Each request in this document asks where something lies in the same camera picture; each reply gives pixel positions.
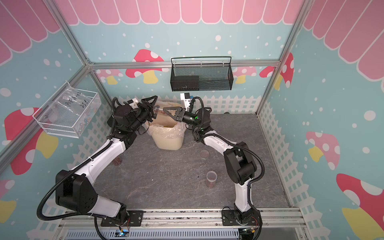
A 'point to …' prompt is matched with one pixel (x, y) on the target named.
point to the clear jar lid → (204, 153)
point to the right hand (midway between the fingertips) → (163, 111)
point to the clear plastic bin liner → (177, 131)
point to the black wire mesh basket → (192, 73)
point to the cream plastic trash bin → (161, 144)
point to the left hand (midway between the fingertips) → (160, 101)
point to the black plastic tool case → (111, 121)
